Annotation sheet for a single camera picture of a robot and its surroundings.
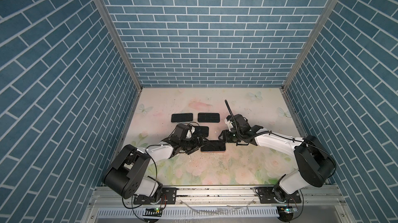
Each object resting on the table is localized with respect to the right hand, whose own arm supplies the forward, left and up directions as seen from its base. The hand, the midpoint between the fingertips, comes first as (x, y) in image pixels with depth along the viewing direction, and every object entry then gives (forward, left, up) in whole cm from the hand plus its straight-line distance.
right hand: (219, 136), depth 88 cm
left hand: (-5, +8, -1) cm, 10 cm away
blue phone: (+16, +29, -7) cm, 34 cm away
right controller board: (-32, -33, -9) cm, 47 cm away
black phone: (+16, +7, -5) cm, 18 cm away
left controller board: (-37, +30, -9) cm, 48 cm away
